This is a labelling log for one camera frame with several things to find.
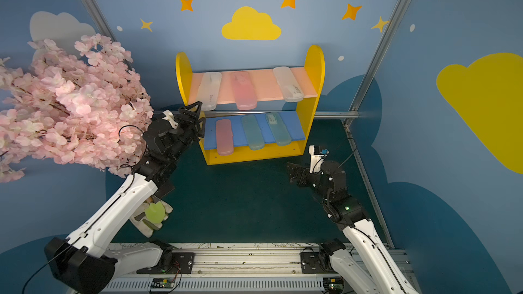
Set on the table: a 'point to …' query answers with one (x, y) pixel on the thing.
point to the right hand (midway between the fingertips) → (299, 162)
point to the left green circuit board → (162, 283)
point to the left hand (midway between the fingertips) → (203, 105)
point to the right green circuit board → (333, 284)
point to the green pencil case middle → (253, 133)
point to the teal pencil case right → (278, 128)
